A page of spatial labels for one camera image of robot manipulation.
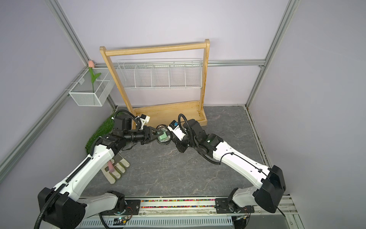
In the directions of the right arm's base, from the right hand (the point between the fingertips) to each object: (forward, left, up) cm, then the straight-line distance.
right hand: (174, 138), depth 74 cm
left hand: (0, +6, +3) cm, 7 cm away
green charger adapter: (0, +5, +2) cm, 5 cm away
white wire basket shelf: (+54, +12, +4) cm, 56 cm away
